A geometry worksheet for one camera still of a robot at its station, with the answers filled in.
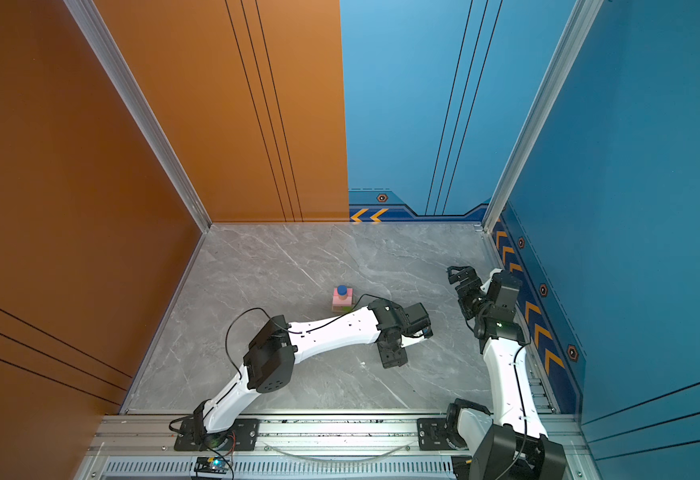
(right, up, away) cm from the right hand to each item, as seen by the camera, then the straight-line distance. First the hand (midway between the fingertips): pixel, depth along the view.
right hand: (450, 278), depth 81 cm
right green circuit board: (-1, -43, -11) cm, 45 cm away
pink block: (-28, -7, +11) cm, 31 cm away
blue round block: (-30, -5, +9) cm, 32 cm away
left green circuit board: (-60, -44, -10) cm, 75 cm away
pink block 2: (-31, -10, +11) cm, 35 cm away
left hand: (-15, -20, +3) cm, 25 cm away
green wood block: (-29, -11, +12) cm, 33 cm away
